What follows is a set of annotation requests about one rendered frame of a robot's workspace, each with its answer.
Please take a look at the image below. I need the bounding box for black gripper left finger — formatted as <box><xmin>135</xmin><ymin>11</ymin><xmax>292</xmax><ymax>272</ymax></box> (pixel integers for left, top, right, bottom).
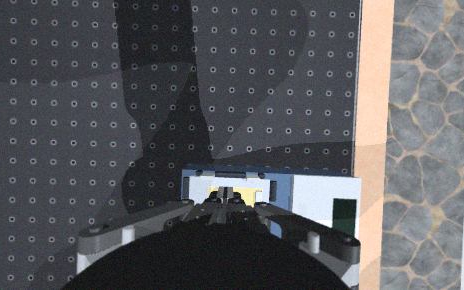
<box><xmin>77</xmin><ymin>186</ymin><xmax>226</xmax><ymax>274</ymax></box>

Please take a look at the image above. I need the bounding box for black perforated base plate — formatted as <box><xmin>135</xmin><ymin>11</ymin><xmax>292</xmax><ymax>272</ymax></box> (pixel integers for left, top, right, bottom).
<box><xmin>0</xmin><ymin>0</ymin><xmax>363</xmax><ymax>290</ymax></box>

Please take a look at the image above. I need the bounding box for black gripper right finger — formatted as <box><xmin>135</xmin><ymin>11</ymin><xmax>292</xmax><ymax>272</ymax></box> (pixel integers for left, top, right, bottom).
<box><xmin>224</xmin><ymin>187</ymin><xmax>361</xmax><ymax>290</ymax></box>

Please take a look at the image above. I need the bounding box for blue-grey dock with white console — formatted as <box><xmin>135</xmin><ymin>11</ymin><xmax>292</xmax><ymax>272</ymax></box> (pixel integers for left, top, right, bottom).
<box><xmin>181</xmin><ymin>164</ymin><xmax>361</xmax><ymax>239</ymax></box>

